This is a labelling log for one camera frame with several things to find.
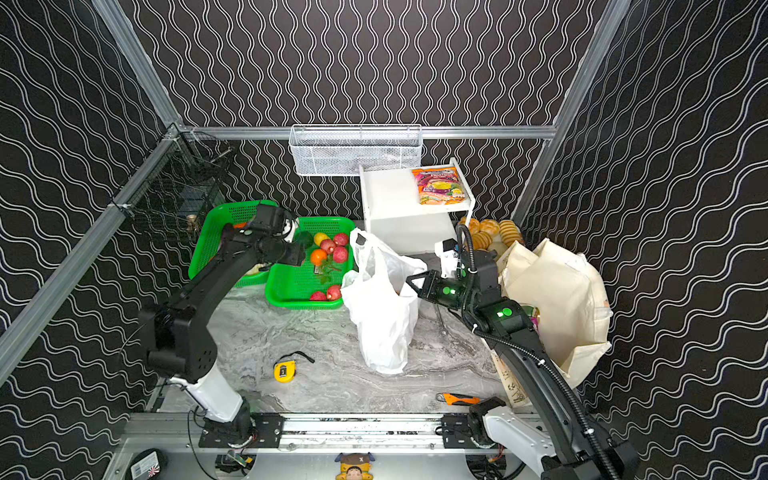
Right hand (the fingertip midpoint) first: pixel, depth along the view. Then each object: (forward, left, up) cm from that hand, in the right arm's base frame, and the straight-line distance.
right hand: (407, 280), depth 70 cm
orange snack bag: (+25, -9, +8) cm, 28 cm away
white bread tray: (+38, -32, -24) cm, 56 cm away
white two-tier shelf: (+21, -2, +5) cm, 21 cm away
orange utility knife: (-19, -13, -29) cm, 37 cm away
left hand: (+16, +30, -9) cm, 35 cm away
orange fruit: (+24, +30, -21) cm, 44 cm away
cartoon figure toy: (-34, +12, -26) cm, 44 cm away
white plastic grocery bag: (-4, +6, -1) cm, 8 cm away
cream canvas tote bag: (+3, -42, -11) cm, 44 cm away
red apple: (+26, +23, -22) cm, 41 cm away
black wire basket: (+32, +72, +2) cm, 79 cm away
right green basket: (+15, +38, -25) cm, 48 cm away
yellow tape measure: (-14, +33, -24) cm, 43 cm away
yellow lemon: (+34, +31, -21) cm, 51 cm away
